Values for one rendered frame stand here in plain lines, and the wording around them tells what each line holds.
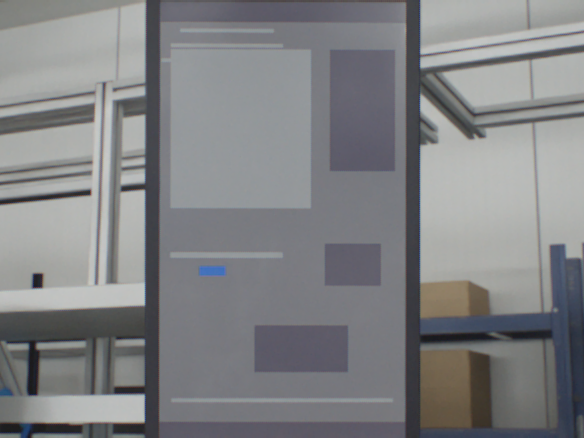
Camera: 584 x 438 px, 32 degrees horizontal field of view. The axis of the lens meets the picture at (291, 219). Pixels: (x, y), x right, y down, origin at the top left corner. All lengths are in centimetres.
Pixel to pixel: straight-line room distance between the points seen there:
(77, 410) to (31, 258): 440
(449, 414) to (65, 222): 258
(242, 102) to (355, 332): 27
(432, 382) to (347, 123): 325
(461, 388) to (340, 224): 320
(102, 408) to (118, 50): 450
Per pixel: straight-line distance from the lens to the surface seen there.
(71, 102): 229
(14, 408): 166
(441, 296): 433
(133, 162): 278
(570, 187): 476
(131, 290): 155
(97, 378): 214
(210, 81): 111
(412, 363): 111
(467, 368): 426
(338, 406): 111
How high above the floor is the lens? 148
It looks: 11 degrees up
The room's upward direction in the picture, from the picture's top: straight up
